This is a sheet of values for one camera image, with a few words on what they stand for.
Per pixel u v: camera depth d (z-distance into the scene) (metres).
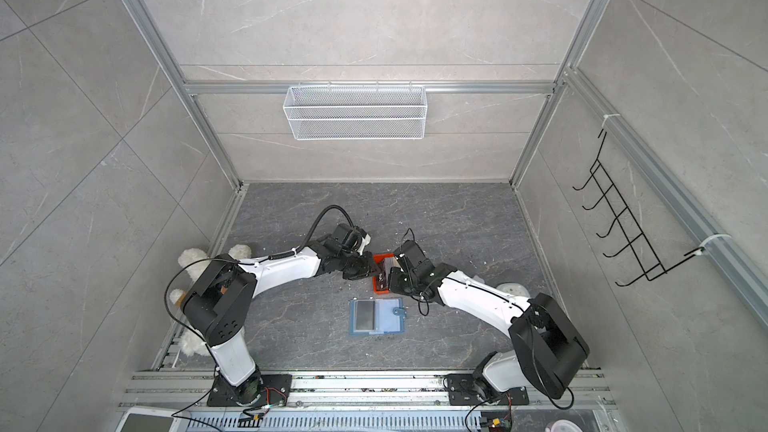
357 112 1.00
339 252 0.73
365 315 0.85
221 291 0.53
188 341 0.76
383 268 0.90
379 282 0.90
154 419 0.66
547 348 0.42
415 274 0.65
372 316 0.85
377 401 0.73
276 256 0.59
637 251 0.64
